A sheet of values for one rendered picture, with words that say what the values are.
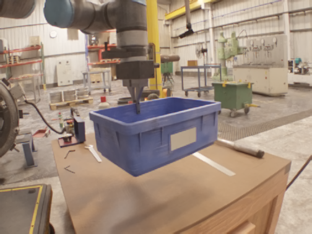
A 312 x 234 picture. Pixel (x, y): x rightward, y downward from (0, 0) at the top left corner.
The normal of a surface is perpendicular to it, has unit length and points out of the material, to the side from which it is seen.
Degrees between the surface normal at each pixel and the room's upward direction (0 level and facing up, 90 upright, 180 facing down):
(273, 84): 90
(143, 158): 90
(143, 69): 90
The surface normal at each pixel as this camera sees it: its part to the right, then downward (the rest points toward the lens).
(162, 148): 0.62, 0.14
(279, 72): 0.24, 0.21
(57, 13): -0.37, 0.31
